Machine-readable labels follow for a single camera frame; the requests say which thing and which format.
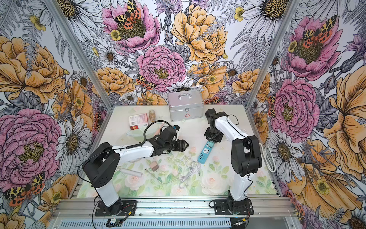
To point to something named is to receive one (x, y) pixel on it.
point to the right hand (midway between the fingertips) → (211, 143)
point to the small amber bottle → (152, 114)
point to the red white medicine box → (137, 121)
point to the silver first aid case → (185, 106)
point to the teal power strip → (205, 152)
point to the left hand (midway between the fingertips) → (183, 148)
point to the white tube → (131, 172)
